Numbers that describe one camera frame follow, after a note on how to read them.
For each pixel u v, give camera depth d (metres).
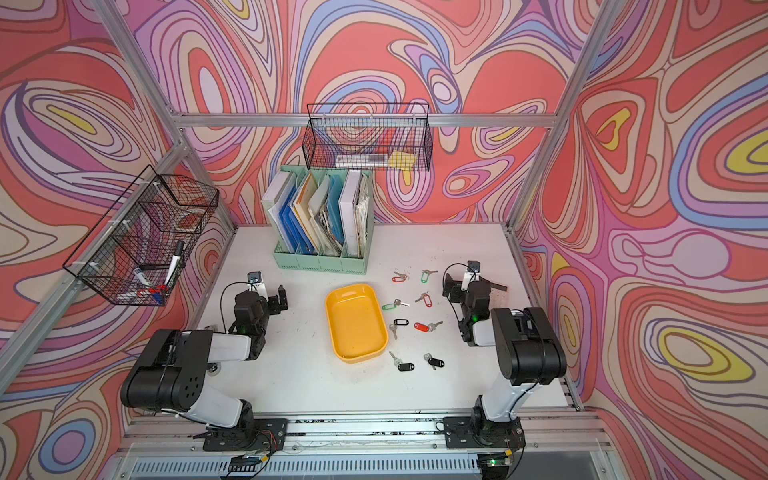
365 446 0.73
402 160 0.91
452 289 0.86
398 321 0.93
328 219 0.95
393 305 0.97
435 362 0.86
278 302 0.88
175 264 0.69
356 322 0.91
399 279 1.04
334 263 1.02
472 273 0.81
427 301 0.98
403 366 0.84
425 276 1.05
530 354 0.47
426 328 0.93
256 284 0.80
